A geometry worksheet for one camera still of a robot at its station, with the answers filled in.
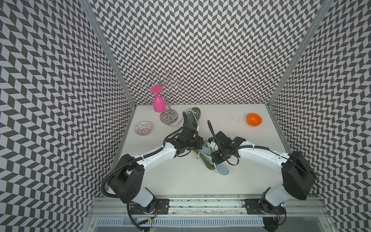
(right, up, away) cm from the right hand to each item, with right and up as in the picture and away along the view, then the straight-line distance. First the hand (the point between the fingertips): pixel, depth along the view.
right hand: (215, 161), depth 83 cm
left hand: (-7, +10, +1) cm, 13 cm away
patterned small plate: (-49, +18, +19) cm, 55 cm away
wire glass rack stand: (-32, +27, +28) cm, 50 cm away
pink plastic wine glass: (-34, +34, +7) cm, 49 cm away
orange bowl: (+32, +24, +22) cm, 45 cm away
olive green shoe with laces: (-13, +28, +19) cm, 36 cm away
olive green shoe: (-4, 0, +1) cm, 5 cm away
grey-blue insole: (-6, +6, +3) cm, 9 cm away
